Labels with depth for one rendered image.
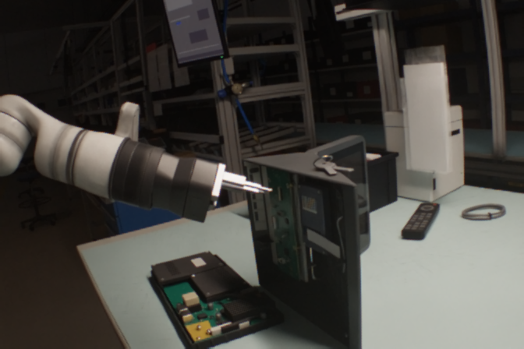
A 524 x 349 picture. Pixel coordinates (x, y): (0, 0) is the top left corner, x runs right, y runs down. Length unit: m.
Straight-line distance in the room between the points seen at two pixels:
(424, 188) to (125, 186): 0.71
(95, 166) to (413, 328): 0.43
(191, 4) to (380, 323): 1.54
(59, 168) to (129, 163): 0.09
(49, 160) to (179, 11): 1.44
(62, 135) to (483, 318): 0.56
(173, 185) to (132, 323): 0.25
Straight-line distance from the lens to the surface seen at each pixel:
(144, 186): 0.45
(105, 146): 0.47
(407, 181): 1.00
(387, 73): 1.16
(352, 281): 0.44
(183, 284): 0.68
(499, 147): 1.76
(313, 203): 0.49
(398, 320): 0.55
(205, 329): 0.55
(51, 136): 0.49
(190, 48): 1.85
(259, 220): 0.61
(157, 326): 0.60
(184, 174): 0.45
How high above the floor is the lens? 1.31
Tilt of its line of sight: 10 degrees down
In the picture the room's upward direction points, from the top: 7 degrees counter-clockwise
